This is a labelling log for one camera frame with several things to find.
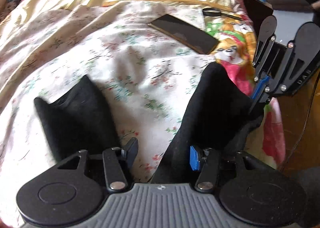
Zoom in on black cable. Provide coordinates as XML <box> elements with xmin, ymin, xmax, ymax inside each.
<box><xmin>285</xmin><ymin>68</ymin><xmax>320</xmax><ymax>166</ymax></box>

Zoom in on white floral bed sheet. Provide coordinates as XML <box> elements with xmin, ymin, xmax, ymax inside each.
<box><xmin>0</xmin><ymin>0</ymin><xmax>218</xmax><ymax>223</ymax></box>

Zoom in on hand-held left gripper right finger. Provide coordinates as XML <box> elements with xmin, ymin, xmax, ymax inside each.
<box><xmin>189</xmin><ymin>146</ymin><xmax>269</xmax><ymax>191</ymax></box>

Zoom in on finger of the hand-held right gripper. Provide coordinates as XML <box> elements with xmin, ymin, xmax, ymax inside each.
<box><xmin>248</xmin><ymin>36</ymin><xmax>275</xmax><ymax>115</ymax></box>
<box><xmin>261</xmin><ymin>43</ymin><xmax>296</xmax><ymax>104</ymax></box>

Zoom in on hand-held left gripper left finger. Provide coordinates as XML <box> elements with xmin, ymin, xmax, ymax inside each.
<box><xmin>54</xmin><ymin>138</ymin><xmax>139</xmax><ymax>192</ymax></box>

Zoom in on black pants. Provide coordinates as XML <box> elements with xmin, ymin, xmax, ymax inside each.
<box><xmin>34</xmin><ymin>62</ymin><xmax>265</xmax><ymax>185</ymax></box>

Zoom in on small black handled object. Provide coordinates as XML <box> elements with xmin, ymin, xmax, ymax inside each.
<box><xmin>202</xmin><ymin>8</ymin><xmax>243</xmax><ymax>21</ymax></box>

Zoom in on black smartphone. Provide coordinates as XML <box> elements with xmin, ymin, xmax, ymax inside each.
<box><xmin>147</xmin><ymin>14</ymin><xmax>220</xmax><ymax>55</ymax></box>

